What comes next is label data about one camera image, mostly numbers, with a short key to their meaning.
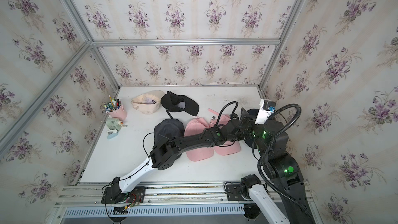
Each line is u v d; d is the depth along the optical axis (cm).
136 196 72
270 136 41
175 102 107
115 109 95
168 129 88
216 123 73
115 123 91
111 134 93
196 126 91
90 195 75
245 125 54
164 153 59
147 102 110
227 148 86
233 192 73
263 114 51
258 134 51
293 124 35
